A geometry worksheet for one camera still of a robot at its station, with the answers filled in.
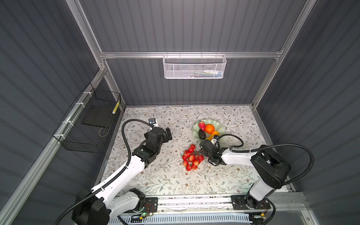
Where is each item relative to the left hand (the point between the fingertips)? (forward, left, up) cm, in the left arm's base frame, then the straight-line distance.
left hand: (161, 130), depth 80 cm
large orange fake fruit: (+10, -32, -15) cm, 37 cm away
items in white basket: (+35, -29, +14) cm, 48 cm away
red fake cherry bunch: (-12, -17, -16) cm, 26 cm away
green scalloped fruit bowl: (+13, -39, -16) cm, 44 cm away
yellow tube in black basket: (+13, +27, +7) cm, 30 cm away
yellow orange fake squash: (+8, -36, -17) cm, 41 cm away
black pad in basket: (+8, +34, +6) cm, 36 cm away
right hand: (-4, -28, -20) cm, 34 cm away
